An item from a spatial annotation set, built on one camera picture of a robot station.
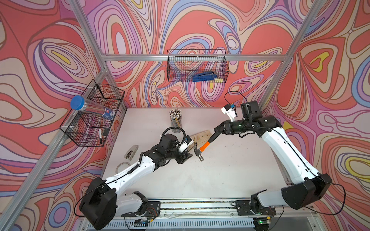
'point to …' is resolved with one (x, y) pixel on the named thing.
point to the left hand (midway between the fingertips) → (190, 152)
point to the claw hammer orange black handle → (199, 152)
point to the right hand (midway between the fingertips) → (216, 133)
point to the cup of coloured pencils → (175, 115)
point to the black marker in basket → (100, 136)
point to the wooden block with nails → (201, 138)
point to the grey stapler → (130, 153)
